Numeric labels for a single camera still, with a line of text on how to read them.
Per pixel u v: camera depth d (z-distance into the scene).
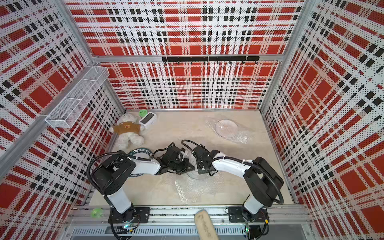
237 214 0.74
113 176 0.47
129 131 1.01
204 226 0.68
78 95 0.78
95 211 0.75
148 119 1.11
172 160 0.74
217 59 0.89
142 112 1.15
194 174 0.86
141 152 0.93
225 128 1.07
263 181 0.44
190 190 0.80
